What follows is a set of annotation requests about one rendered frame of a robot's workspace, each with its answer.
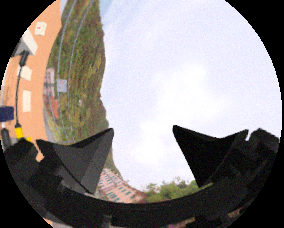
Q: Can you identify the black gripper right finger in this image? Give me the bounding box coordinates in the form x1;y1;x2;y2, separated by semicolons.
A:
172;125;250;187

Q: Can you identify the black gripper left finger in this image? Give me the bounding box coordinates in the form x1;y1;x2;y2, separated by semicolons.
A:
35;128;115;195

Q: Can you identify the dark blue block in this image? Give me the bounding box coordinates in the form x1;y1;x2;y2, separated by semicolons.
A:
0;105;14;121

